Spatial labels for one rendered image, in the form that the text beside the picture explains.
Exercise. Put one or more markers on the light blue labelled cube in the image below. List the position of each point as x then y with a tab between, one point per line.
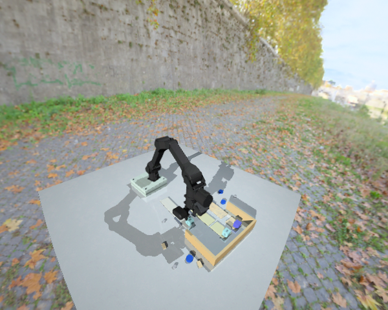
190	221

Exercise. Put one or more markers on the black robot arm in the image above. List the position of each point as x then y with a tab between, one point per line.
190	173

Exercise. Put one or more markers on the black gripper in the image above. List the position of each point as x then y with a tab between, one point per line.
182	213

